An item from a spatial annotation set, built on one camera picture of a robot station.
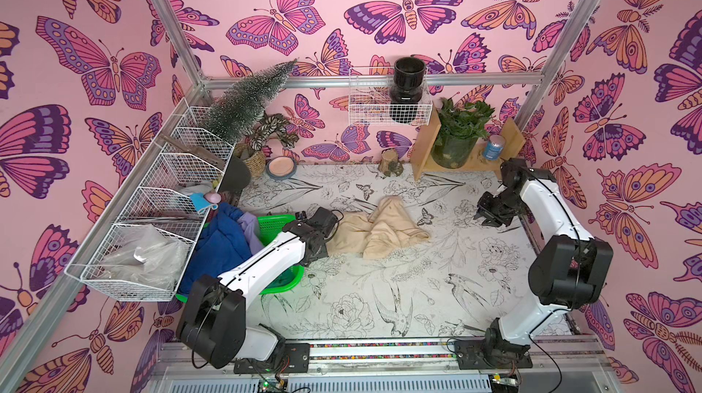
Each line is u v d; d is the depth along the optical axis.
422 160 1.06
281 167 1.20
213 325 0.41
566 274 0.47
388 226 0.90
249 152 1.10
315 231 0.61
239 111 0.75
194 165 0.75
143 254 0.54
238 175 1.13
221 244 0.82
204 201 0.69
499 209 0.74
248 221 0.90
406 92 0.82
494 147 1.08
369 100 0.99
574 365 0.73
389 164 1.13
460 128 0.95
